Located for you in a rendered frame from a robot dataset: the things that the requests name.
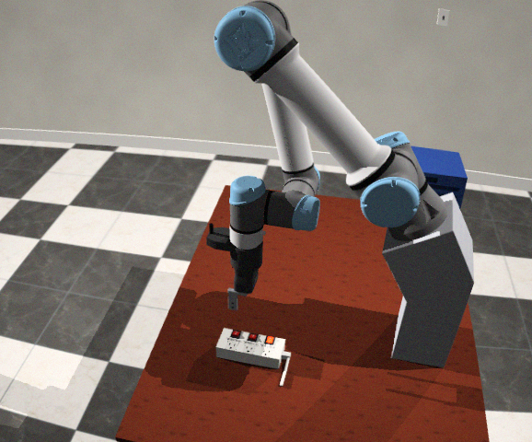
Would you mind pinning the white power strip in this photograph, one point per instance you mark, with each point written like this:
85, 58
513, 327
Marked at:
253, 349

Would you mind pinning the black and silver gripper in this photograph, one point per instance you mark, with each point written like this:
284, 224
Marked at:
245, 258

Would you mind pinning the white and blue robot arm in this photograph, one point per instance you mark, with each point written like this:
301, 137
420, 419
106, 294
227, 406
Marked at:
244, 40

